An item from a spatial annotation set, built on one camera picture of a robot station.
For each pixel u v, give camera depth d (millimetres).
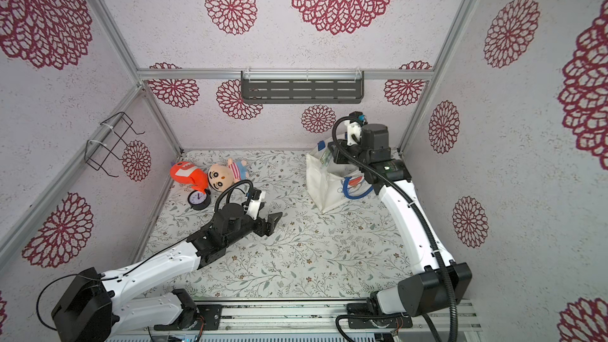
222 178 997
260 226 689
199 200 983
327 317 776
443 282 377
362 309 759
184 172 1019
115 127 795
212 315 740
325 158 749
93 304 395
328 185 874
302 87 992
